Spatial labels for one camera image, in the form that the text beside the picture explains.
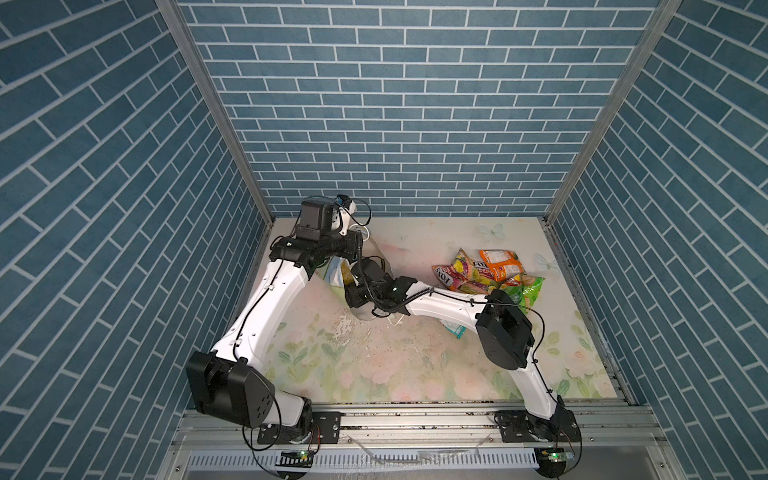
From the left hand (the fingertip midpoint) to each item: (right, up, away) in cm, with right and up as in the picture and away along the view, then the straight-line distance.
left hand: (358, 236), depth 79 cm
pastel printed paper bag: (-5, -9, -5) cm, 11 cm away
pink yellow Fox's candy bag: (+31, -13, +20) cm, 39 cm away
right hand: (-4, -14, +10) cm, 18 cm away
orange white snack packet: (+46, -9, +23) cm, 53 cm away
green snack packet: (+49, -17, +10) cm, 53 cm away
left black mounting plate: (-9, -48, -5) cm, 49 cm away
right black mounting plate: (+41, -48, -5) cm, 63 cm away
